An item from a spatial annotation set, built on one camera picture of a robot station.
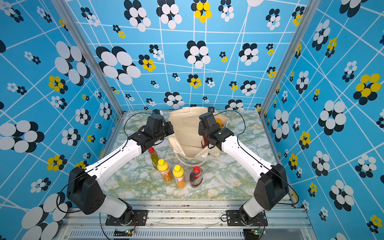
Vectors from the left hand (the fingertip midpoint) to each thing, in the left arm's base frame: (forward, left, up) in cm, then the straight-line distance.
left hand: (176, 124), depth 82 cm
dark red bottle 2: (-26, -11, -10) cm, 30 cm away
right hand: (0, -18, 0) cm, 18 cm away
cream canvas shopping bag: (+4, -4, -22) cm, 23 cm away
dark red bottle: (-2, -16, -14) cm, 22 cm away
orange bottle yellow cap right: (-27, -3, -4) cm, 27 cm away
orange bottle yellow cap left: (-23, +5, -5) cm, 24 cm away
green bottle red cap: (-13, +13, -15) cm, 23 cm away
